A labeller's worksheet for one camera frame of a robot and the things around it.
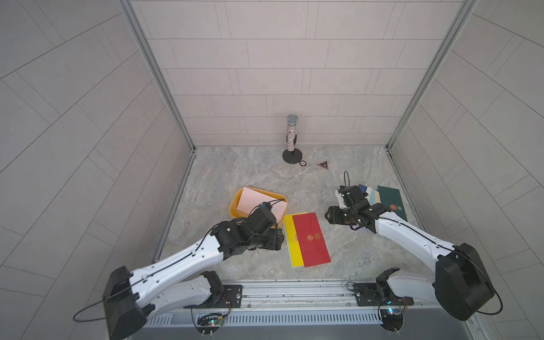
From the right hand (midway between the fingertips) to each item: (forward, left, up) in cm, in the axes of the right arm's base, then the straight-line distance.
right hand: (328, 214), depth 85 cm
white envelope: (+13, -22, -5) cm, 26 cm away
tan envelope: (+10, -26, -5) cm, 28 cm away
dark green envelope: (+8, -32, -7) cm, 34 cm away
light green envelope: (-9, +17, -5) cm, 20 cm away
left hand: (-11, +20, +6) cm, 23 cm away
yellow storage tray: (+10, +38, +1) cm, 40 cm away
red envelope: (-8, +8, -6) cm, 12 cm away
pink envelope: (+10, +32, 0) cm, 34 cm away
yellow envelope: (-11, +15, -4) cm, 19 cm away
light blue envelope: (+9, -23, -5) cm, 25 cm away
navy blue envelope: (+16, -21, -6) cm, 26 cm away
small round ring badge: (+32, +7, -4) cm, 33 cm away
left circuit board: (-33, +43, -2) cm, 54 cm away
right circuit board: (-35, -15, -8) cm, 39 cm away
